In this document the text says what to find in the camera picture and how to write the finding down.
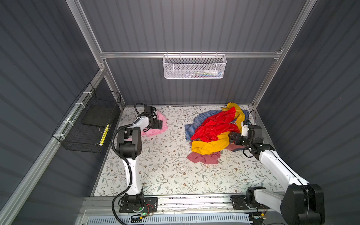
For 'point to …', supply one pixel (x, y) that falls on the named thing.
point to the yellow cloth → (221, 141)
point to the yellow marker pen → (103, 136)
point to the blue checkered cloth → (200, 116)
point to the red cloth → (215, 124)
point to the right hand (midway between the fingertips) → (238, 136)
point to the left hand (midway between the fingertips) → (154, 124)
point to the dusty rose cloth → (212, 158)
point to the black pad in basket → (99, 116)
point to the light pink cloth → (152, 131)
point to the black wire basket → (85, 126)
